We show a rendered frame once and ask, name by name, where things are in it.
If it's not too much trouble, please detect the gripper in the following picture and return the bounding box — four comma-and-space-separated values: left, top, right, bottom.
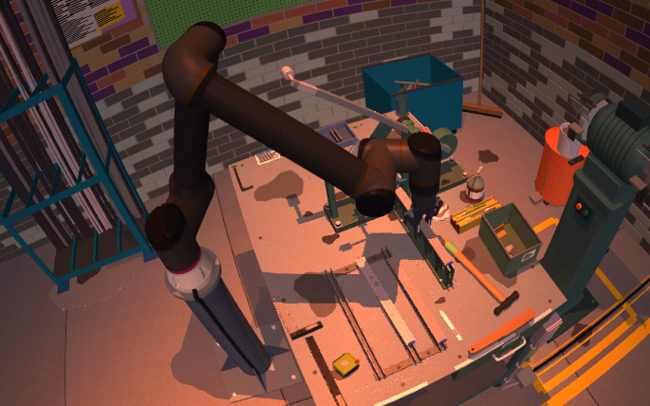
410, 190, 437, 230

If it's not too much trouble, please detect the green feed table back gauge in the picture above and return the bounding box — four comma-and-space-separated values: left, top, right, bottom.
395, 186, 456, 290

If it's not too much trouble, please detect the pink flat steel bar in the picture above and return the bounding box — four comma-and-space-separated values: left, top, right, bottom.
394, 256, 449, 346

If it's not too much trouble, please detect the pale flat steel bar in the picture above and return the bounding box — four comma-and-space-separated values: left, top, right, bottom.
356, 255, 419, 348

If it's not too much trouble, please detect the green parts tray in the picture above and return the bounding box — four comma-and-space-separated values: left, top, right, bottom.
477, 202, 544, 278

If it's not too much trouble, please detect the small white flat offcut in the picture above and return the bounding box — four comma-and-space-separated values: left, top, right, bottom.
437, 308, 464, 343

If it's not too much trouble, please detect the blue small parts tray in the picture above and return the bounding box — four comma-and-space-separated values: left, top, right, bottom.
315, 121, 360, 151

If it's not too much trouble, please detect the grey bench bar rack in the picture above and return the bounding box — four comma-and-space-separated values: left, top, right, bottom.
323, 246, 451, 380

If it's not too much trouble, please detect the orange flat file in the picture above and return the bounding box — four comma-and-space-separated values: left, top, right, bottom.
466, 307, 537, 357

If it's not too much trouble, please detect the grey shear lever white grip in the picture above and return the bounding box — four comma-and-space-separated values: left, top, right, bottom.
280, 65, 416, 137

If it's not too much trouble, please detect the short black bar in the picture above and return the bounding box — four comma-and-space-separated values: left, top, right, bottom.
288, 320, 325, 341

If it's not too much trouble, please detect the white striped gauge card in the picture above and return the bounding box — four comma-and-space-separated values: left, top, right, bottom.
254, 148, 284, 166

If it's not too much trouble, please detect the blue steel stock rack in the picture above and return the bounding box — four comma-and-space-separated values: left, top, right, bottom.
0, 59, 158, 295

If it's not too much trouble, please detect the yellow folding rule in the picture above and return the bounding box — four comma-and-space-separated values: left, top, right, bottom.
449, 194, 503, 235

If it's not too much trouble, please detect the red white oil can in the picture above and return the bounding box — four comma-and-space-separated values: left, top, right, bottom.
464, 165, 487, 205

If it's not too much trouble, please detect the blue scrap bin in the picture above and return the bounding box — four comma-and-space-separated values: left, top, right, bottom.
362, 53, 465, 133

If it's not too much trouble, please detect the wooden broom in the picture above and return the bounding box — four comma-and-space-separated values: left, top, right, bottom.
461, 0, 505, 119

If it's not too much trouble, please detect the orange drum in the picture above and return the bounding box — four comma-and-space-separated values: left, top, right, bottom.
533, 125, 590, 208

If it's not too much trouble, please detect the grey bench vise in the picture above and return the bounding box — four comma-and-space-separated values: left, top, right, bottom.
492, 311, 564, 391

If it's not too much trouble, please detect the black steel ruler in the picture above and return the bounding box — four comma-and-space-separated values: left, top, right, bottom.
304, 335, 344, 399

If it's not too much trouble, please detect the black hex key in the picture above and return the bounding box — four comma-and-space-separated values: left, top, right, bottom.
232, 164, 254, 194

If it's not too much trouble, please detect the green pegboard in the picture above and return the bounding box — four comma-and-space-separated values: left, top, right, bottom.
142, 0, 334, 51

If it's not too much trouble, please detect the bundle of long metal bars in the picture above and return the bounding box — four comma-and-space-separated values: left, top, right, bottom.
0, 0, 146, 250

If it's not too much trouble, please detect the orange handled hammer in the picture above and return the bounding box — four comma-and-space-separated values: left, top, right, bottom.
441, 236, 521, 317

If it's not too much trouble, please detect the green pedestal grinder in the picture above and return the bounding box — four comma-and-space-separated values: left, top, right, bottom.
537, 91, 650, 318

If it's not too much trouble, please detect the black floor rail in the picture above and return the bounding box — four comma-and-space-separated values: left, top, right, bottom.
531, 263, 650, 374

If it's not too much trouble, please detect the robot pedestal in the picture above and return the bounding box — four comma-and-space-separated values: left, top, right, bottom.
164, 250, 305, 396

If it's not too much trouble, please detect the white wall poster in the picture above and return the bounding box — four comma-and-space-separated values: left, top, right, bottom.
47, 0, 143, 50

